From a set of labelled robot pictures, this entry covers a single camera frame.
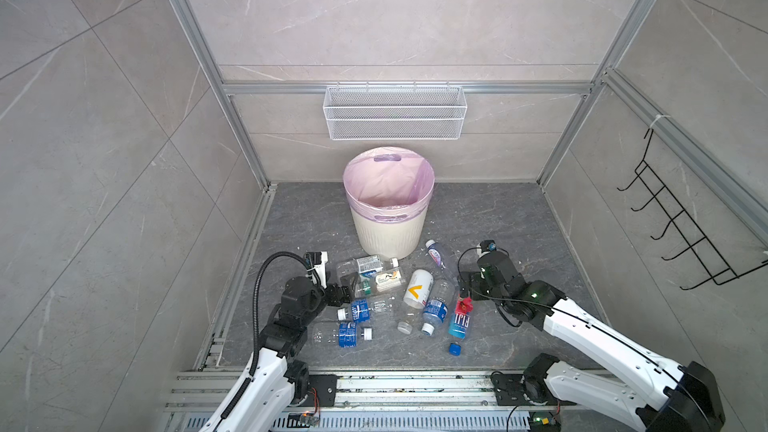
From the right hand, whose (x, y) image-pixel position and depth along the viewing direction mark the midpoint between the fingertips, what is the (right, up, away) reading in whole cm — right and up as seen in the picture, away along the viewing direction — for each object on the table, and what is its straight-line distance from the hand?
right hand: (472, 274), depth 82 cm
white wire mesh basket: (-22, +51, +19) cm, 59 cm away
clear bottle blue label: (-31, -10, -1) cm, 32 cm away
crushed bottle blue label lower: (-35, -14, -5) cm, 38 cm away
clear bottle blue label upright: (-10, -10, 0) cm, 14 cm away
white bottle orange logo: (-15, -5, +3) cm, 16 cm away
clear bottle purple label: (-9, +4, +12) cm, 15 cm away
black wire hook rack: (+44, +16, -14) cm, 49 cm away
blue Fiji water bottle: (-4, -11, -2) cm, 12 cm away
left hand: (-36, +2, -2) cm, 36 cm away
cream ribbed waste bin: (-24, +9, +4) cm, 26 cm away
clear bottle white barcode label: (-33, +1, +8) cm, 34 cm away
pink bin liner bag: (-24, +27, +16) cm, 39 cm away
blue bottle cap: (-6, -19, -4) cm, 20 cm away
